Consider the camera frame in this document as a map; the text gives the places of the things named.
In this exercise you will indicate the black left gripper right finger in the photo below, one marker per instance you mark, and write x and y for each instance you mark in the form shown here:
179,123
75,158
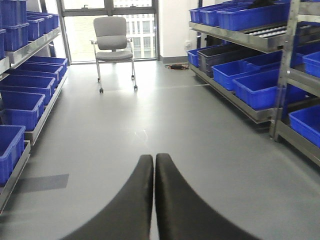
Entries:
180,212

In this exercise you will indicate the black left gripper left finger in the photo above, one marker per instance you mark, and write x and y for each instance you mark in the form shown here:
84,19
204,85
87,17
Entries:
130,205

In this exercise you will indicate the steel rack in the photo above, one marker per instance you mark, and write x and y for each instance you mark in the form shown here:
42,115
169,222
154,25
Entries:
15,172
37,42
237,37
283,75

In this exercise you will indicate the blue plastic bin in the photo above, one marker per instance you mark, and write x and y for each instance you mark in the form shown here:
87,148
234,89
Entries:
312,65
10,150
307,125

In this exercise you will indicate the row of blue bins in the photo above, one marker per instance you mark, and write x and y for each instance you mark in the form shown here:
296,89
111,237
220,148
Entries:
255,15
27,85

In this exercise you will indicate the dark grey plastic bin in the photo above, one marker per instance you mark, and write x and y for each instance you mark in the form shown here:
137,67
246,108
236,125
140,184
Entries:
220,56

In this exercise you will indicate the grey office chair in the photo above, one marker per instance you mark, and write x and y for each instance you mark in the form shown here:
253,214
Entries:
111,32

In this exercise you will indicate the dark framed window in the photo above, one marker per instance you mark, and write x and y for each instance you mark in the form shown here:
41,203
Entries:
110,11

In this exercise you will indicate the white wall socket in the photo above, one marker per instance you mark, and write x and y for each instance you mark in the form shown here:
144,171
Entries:
189,44

